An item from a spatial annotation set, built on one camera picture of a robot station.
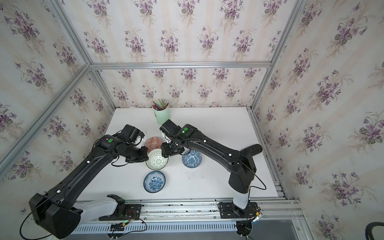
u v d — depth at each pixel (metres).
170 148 0.65
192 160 0.91
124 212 0.71
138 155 0.65
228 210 0.73
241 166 0.43
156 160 0.78
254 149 0.93
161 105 1.05
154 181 0.82
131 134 0.60
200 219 0.72
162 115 1.04
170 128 0.58
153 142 0.96
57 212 0.36
